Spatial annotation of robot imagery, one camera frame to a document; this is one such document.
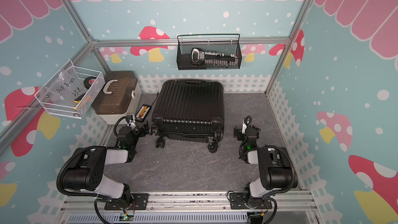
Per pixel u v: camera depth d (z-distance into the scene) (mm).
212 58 875
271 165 461
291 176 422
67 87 686
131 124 790
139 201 741
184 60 895
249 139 706
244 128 828
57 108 603
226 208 730
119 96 1031
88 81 795
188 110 831
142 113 1076
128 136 698
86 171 459
